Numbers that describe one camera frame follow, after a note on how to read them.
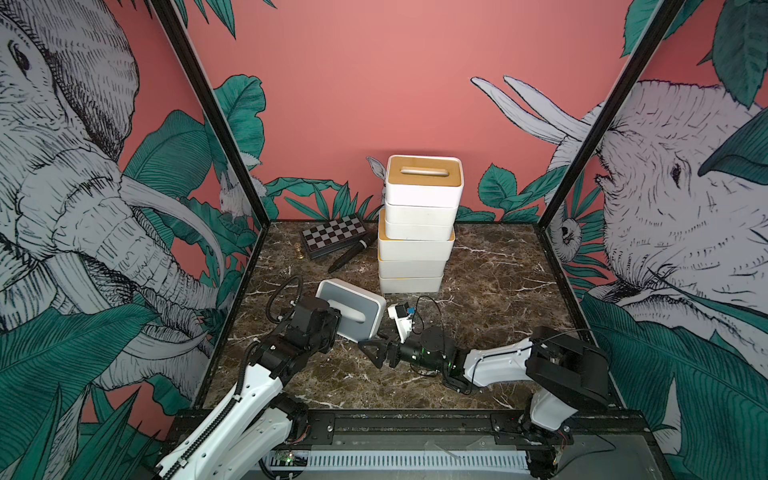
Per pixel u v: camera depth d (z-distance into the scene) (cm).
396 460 70
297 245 105
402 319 70
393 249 82
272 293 98
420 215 71
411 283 95
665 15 69
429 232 76
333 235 111
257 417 49
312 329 59
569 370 46
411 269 91
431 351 61
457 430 75
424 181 66
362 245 110
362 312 75
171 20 70
